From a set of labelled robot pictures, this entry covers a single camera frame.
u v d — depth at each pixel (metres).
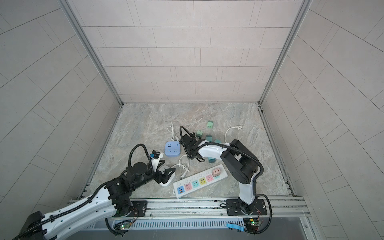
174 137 0.94
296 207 0.73
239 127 1.01
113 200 0.53
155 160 0.65
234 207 0.71
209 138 0.96
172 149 0.89
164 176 0.66
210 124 1.02
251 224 0.68
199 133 0.96
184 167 0.82
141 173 0.57
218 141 0.95
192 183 0.77
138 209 0.71
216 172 0.77
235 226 0.65
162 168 0.67
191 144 0.71
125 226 0.64
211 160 0.86
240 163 0.48
